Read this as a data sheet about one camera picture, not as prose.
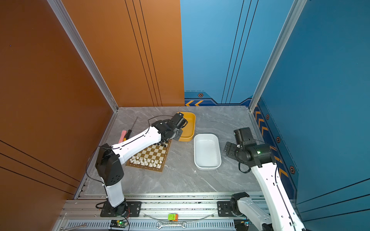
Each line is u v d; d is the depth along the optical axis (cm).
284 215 37
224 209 73
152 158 91
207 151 94
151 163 87
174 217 69
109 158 50
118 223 71
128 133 103
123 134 103
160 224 70
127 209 72
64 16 72
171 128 61
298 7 70
